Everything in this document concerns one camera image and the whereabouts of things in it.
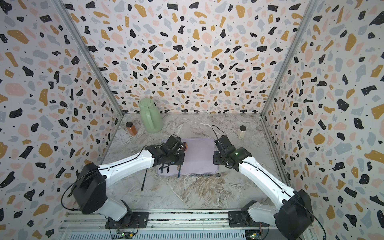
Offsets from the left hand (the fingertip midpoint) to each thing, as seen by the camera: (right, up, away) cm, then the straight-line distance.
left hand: (185, 159), depth 84 cm
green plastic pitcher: (-22, +24, +9) cm, 34 cm away
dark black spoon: (-15, -8, +6) cm, 18 cm away
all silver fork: (+17, -11, +5) cm, 21 cm away
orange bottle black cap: (-40, +17, +19) cm, 47 cm away
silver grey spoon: (-25, -17, -1) cm, 30 cm away
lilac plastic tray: (+7, -1, +7) cm, 10 cm away
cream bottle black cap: (+36, +15, +18) cm, 43 cm away
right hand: (+17, +1, -3) cm, 18 cm away
